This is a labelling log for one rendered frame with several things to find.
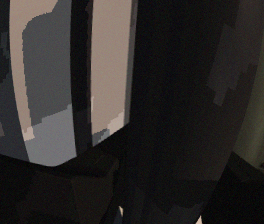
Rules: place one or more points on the dark grey mat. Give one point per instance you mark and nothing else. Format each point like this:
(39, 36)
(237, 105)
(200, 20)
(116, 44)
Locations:
(11, 135)

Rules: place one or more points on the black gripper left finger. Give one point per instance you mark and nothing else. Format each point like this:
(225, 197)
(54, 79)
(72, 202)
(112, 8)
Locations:
(84, 190)

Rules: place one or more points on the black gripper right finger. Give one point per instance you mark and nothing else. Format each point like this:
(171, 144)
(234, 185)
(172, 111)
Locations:
(238, 197)

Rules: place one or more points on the beige square tile with dark center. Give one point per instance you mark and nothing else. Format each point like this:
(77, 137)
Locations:
(118, 218)

